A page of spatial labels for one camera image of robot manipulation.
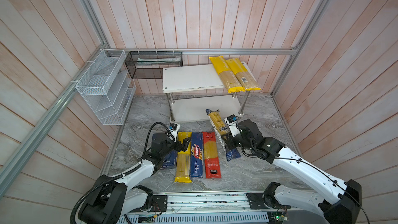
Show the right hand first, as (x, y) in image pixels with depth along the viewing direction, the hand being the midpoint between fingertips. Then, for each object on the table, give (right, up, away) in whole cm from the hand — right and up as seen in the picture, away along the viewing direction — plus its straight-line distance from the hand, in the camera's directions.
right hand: (223, 135), depth 76 cm
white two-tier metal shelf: (-16, +22, 0) cm, 28 cm away
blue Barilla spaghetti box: (-13, -13, +9) cm, 21 cm away
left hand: (-20, -3, +8) cm, 22 cm away
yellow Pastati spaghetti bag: (-20, -16, +8) cm, 27 cm away
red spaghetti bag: (-5, -18, +7) cm, 20 cm away
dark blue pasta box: (-27, -15, +4) cm, 31 cm away
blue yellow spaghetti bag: (-2, +4, -2) cm, 4 cm away
